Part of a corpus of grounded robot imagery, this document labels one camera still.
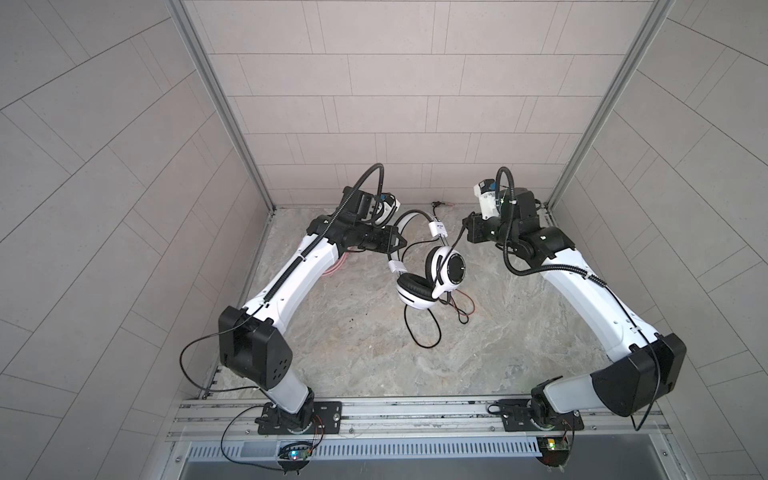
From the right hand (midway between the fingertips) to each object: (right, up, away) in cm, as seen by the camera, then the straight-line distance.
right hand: (461, 219), depth 77 cm
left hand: (-13, -5, -2) cm, 14 cm away
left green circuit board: (-39, -52, -12) cm, 66 cm away
